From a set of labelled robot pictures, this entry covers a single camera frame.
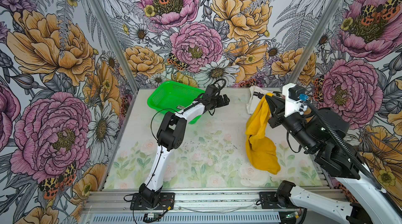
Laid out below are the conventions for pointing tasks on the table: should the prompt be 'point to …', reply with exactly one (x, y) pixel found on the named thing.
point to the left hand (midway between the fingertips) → (223, 104)
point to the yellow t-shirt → (261, 147)
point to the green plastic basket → (173, 96)
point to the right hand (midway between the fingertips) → (265, 101)
